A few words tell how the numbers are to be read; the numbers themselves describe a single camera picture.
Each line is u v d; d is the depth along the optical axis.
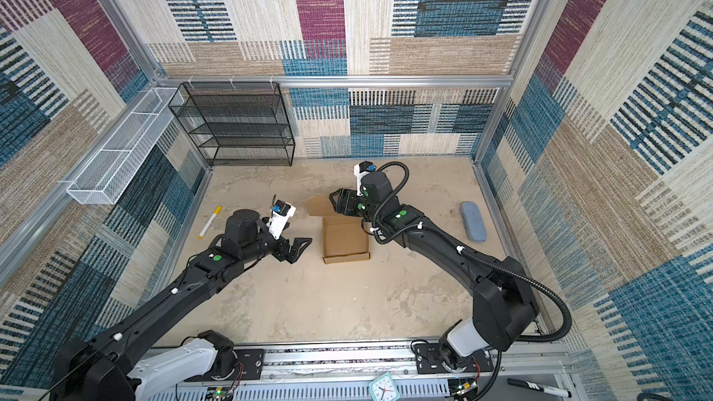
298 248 0.71
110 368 0.38
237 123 1.11
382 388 0.69
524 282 0.40
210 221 1.02
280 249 0.70
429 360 0.73
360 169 0.74
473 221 0.98
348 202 0.70
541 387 0.69
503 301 0.42
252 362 0.74
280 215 0.68
